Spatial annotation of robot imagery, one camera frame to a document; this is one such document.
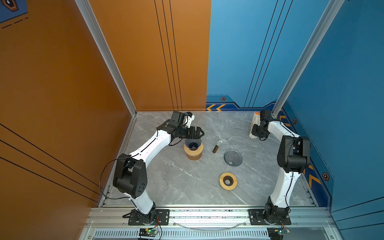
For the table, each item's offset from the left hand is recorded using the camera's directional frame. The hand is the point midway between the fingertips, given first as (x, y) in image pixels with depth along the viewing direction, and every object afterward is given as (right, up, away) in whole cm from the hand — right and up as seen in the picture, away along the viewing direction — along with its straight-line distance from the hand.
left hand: (198, 132), depth 86 cm
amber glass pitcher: (-2, -17, +8) cm, 18 cm away
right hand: (+39, -1, +16) cm, 42 cm away
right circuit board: (+38, -47, -15) cm, 62 cm away
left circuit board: (-25, -47, -15) cm, 56 cm away
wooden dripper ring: (-3, -13, 0) cm, 14 cm away
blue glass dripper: (-3, -7, +4) cm, 9 cm away
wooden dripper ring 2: (+17, -28, -1) cm, 33 cm away
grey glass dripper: (+21, -16, +6) cm, 28 cm away
